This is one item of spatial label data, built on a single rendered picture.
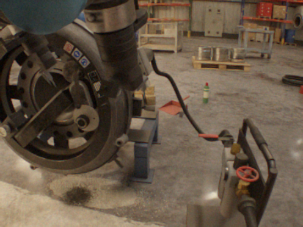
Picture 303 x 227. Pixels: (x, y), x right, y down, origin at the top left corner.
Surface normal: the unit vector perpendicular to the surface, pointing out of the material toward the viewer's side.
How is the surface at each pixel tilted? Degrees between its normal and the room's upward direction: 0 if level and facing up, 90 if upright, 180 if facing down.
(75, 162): 90
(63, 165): 90
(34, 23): 115
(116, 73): 110
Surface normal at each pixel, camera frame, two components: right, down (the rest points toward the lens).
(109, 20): 0.11, 0.72
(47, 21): -0.14, 0.73
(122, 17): 0.59, 0.55
